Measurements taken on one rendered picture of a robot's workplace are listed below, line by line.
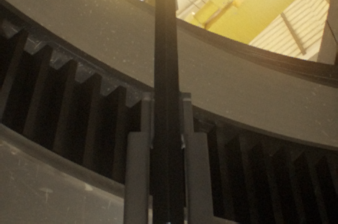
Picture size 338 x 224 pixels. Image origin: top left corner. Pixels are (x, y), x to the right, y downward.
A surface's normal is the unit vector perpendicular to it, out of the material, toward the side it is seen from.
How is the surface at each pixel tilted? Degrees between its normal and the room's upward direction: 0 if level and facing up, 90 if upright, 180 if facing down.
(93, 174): 96
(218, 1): 90
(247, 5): 90
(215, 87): 101
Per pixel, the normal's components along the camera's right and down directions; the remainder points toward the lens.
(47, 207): 0.01, 0.65
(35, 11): 0.53, -0.05
